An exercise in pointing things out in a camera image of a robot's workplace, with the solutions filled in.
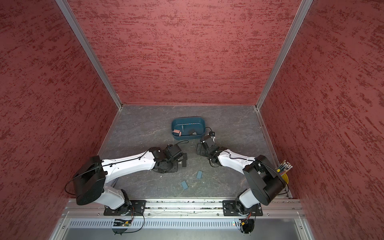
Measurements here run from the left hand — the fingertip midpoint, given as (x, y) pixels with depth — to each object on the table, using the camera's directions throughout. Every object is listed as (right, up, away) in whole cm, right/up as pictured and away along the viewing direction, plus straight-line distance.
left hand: (172, 171), depth 82 cm
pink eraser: (0, +21, +21) cm, 30 cm away
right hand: (+19, +9, +10) cm, 23 cm away
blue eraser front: (+7, -7, -1) cm, 10 cm away
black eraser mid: (+11, +20, +19) cm, 30 cm away
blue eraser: (+16, -3, +3) cm, 16 cm away
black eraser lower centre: (+6, +4, +8) cm, 11 cm away
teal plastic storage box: (+6, +22, +24) cm, 33 cm away
